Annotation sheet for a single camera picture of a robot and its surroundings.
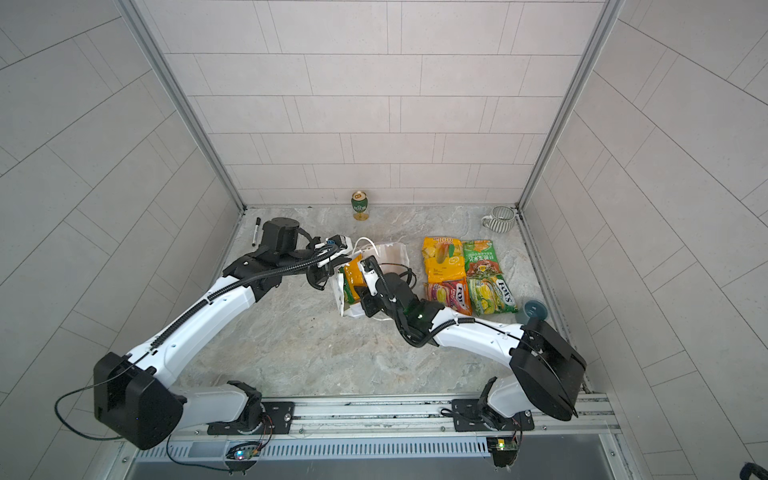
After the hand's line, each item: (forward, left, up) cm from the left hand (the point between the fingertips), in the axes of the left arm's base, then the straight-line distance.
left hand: (354, 252), depth 74 cm
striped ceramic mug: (+26, -47, -17) cm, 57 cm away
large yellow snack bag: (+11, -26, -20) cm, 34 cm away
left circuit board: (-39, +22, -19) cm, 49 cm away
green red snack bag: (+11, -39, -23) cm, 47 cm away
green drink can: (+31, +3, -15) cm, 35 cm away
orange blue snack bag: (-1, -28, -21) cm, 35 cm away
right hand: (-5, 0, -10) cm, 11 cm away
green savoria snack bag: (-1, -39, -21) cm, 44 cm away
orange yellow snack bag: (-1, +1, -10) cm, 10 cm away
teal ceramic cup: (-7, -50, -17) cm, 53 cm away
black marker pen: (+30, +42, -24) cm, 57 cm away
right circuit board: (-38, -36, -23) cm, 57 cm away
